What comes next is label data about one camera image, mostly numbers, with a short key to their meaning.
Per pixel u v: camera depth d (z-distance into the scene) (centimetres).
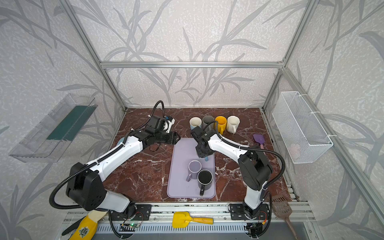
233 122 101
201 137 64
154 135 64
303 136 62
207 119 101
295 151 72
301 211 75
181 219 71
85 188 41
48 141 64
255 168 47
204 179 76
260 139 101
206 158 89
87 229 68
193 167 81
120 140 102
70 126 63
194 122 101
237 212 73
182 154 94
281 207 74
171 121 78
